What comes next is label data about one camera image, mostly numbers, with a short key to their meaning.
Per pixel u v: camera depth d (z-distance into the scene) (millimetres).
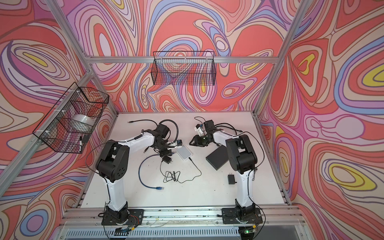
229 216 727
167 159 931
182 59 865
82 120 734
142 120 1153
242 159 555
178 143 859
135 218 723
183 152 946
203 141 885
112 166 515
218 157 969
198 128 936
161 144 805
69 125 709
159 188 822
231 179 852
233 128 1083
